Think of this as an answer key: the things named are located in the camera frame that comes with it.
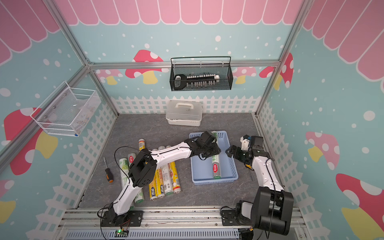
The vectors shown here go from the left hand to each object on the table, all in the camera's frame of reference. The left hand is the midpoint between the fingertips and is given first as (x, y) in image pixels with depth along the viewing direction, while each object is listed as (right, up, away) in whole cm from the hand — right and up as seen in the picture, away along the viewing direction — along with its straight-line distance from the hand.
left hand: (219, 153), depth 89 cm
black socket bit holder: (-22, +44, 0) cm, 49 cm away
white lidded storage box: (-22, +26, +17) cm, 38 cm away
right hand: (+8, +1, -2) cm, 8 cm away
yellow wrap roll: (-37, -17, -8) cm, 42 cm away
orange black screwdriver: (-65, -13, -2) cm, 66 cm away
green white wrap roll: (-2, -3, -6) cm, 7 cm away
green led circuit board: (-50, -37, -16) cm, 64 cm away
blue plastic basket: (-10, -9, -1) cm, 14 cm away
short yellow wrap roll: (-50, +5, +10) cm, 52 cm away
